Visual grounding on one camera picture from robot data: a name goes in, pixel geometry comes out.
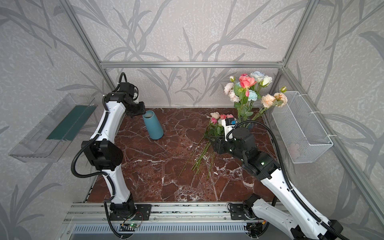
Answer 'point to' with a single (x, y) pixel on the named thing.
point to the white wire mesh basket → (303, 137)
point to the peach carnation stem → (228, 90)
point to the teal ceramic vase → (154, 130)
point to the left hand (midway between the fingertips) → (144, 106)
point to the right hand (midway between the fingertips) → (213, 133)
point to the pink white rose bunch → (215, 130)
